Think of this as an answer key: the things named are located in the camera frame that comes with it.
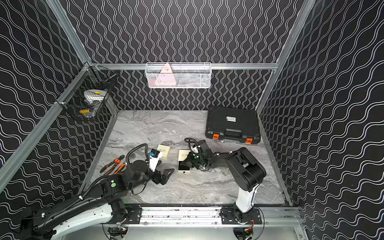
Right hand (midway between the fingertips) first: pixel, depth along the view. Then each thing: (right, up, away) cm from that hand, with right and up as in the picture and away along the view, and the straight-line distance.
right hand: (181, 162), depth 90 cm
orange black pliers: (-41, -1, +3) cm, 41 cm away
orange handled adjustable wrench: (-37, -4, 0) cm, 38 cm away
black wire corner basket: (-53, +39, -7) cm, 66 cm away
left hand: (-5, +3, -18) cm, 19 cm away
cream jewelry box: (+1, +5, +3) cm, 6 cm away
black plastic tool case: (+35, +23, +15) cm, 45 cm away
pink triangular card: (-9, +51, 0) cm, 52 cm away
